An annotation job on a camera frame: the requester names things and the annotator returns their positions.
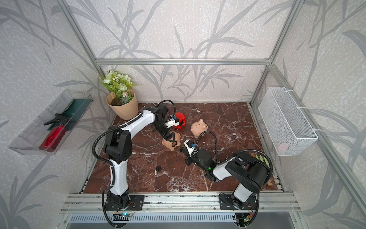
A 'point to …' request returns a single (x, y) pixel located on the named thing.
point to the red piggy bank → (182, 119)
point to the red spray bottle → (55, 133)
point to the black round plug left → (158, 168)
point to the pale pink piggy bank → (198, 127)
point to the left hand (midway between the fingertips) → (170, 136)
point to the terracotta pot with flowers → (122, 100)
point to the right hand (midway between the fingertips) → (182, 148)
